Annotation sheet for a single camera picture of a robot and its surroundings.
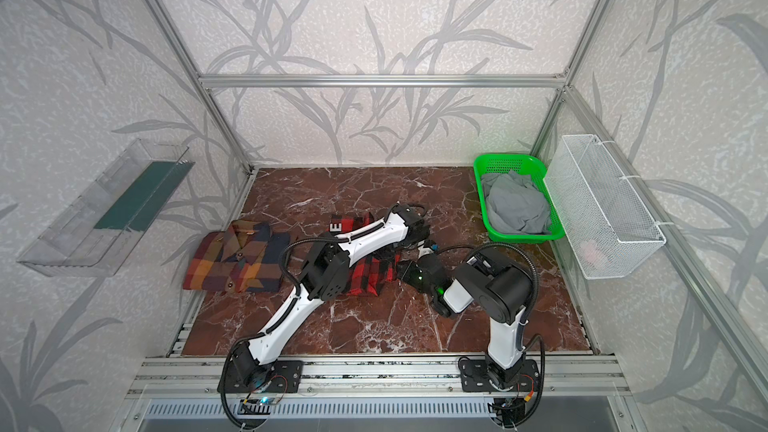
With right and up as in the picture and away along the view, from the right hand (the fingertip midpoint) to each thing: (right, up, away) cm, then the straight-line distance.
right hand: (393, 256), depth 93 cm
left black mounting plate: (-26, -25, -20) cm, 42 cm away
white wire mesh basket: (+46, +13, -32) cm, 58 cm away
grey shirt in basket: (+42, +16, +9) cm, 46 cm away
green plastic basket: (+51, +31, +19) cm, 63 cm away
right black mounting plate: (+21, -26, -19) cm, 38 cm away
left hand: (-7, +3, 0) cm, 7 cm away
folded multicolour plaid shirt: (-46, -1, -2) cm, 46 cm away
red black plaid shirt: (-7, -4, -7) cm, 10 cm away
